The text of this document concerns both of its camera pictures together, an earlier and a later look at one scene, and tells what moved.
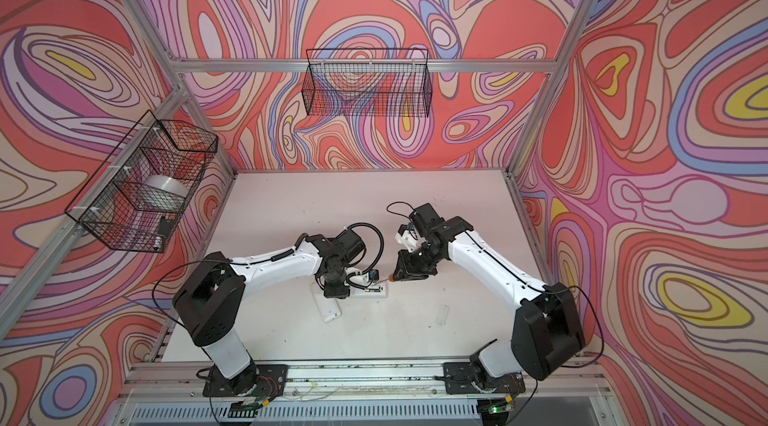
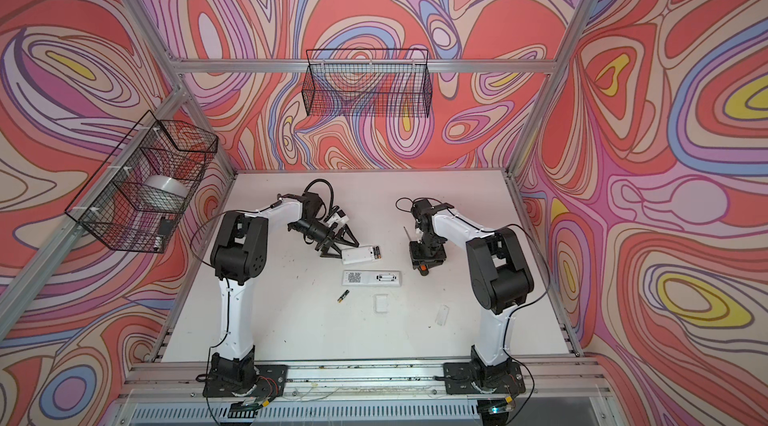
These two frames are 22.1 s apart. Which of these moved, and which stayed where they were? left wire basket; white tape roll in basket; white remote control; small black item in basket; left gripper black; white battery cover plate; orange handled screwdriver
Moved: orange handled screwdriver; white battery cover plate; white remote control; left gripper black
Stayed: small black item in basket; left wire basket; white tape roll in basket
